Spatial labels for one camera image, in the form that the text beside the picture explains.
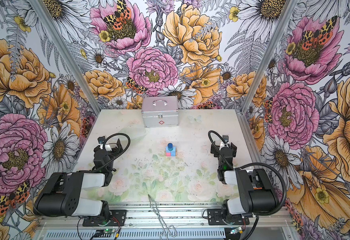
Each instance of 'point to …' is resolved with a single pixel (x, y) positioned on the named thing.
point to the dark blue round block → (170, 145)
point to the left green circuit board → (106, 233)
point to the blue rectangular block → (173, 153)
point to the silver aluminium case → (160, 111)
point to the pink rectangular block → (168, 154)
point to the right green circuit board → (237, 230)
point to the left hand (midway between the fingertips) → (112, 144)
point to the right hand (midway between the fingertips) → (222, 146)
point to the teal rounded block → (170, 149)
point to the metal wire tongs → (167, 232)
